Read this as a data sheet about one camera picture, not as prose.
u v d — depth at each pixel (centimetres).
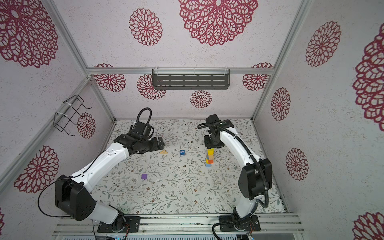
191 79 93
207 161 93
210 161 91
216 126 59
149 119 74
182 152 100
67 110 76
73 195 40
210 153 88
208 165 94
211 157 87
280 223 76
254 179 46
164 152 100
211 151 87
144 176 90
